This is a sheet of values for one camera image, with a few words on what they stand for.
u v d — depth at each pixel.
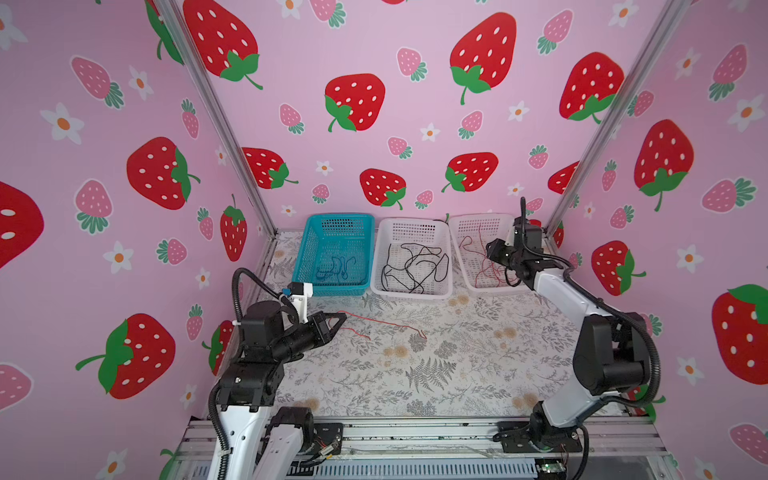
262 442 0.46
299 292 0.60
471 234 1.17
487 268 1.07
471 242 1.17
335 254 1.14
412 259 1.09
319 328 0.57
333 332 0.63
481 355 0.88
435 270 1.06
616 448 0.73
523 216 0.79
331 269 1.08
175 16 0.68
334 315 0.66
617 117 0.86
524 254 0.70
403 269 1.07
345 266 1.11
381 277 1.01
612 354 0.46
